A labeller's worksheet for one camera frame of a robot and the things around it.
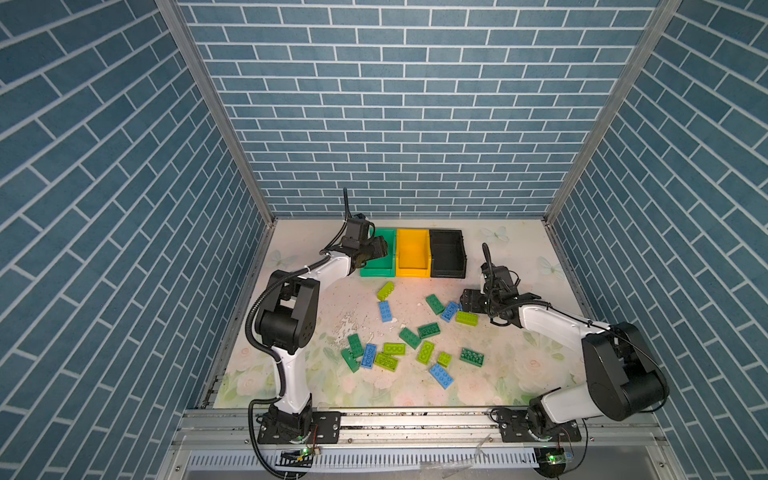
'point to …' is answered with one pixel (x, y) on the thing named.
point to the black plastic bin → (448, 254)
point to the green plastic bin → (383, 267)
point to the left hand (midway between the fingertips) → (381, 243)
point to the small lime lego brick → (444, 359)
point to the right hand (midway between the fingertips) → (469, 296)
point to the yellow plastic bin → (413, 254)
